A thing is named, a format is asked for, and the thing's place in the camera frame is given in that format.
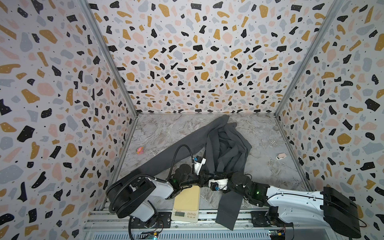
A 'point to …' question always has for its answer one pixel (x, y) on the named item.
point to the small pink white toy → (281, 156)
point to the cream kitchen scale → (186, 205)
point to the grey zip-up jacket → (224, 148)
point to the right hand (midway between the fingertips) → (214, 170)
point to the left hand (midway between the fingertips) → (214, 175)
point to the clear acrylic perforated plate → (273, 143)
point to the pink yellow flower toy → (140, 150)
